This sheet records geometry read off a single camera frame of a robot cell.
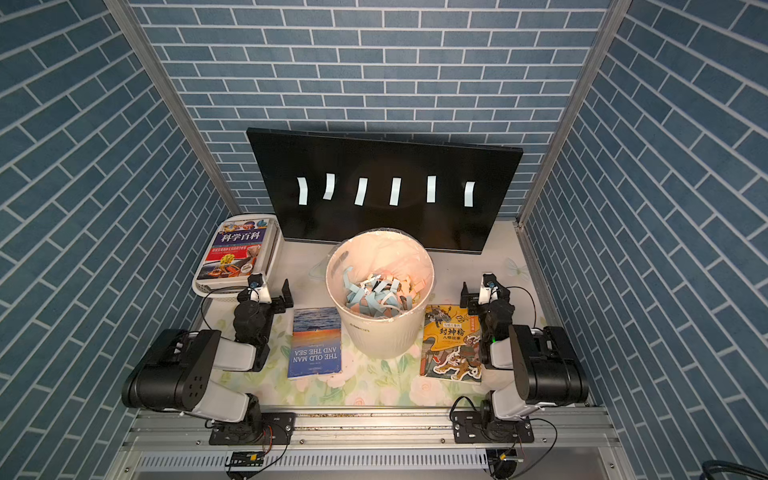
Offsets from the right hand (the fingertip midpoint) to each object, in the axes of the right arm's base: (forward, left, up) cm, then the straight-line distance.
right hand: (483, 283), depth 91 cm
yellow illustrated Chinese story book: (-17, +9, -8) cm, 21 cm away
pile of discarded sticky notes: (-8, +30, +3) cm, 31 cm away
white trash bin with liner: (-3, +34, +16) cm, 37 cm away
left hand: (-5, +63, +2) cm, 63 cm away
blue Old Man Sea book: (-21, +49, -9) cm, 54 cm away
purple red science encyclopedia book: (+5, +80, +3) cm, 80 cm away
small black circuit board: (-48, +59, -11) cm, 77 cm away
